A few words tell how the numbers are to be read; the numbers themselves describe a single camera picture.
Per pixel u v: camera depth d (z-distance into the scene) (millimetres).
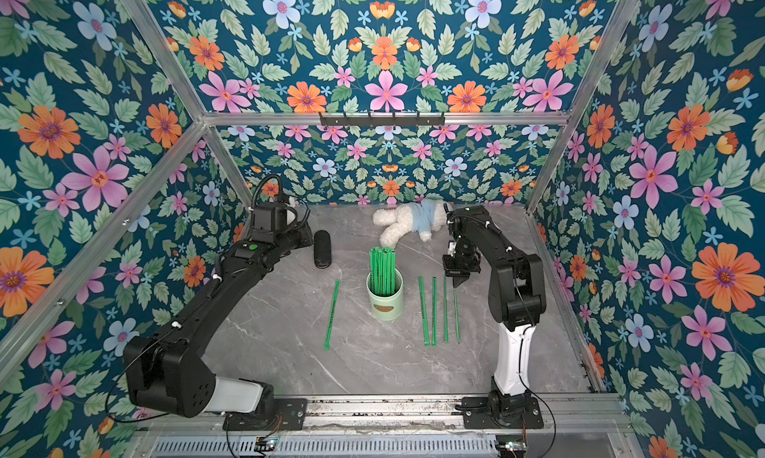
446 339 862
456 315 932
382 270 828
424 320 903
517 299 544
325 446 703
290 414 737
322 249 1031
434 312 910
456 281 841
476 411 733
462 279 831
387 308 838
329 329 884
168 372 404
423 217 1043
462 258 770
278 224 630
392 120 929
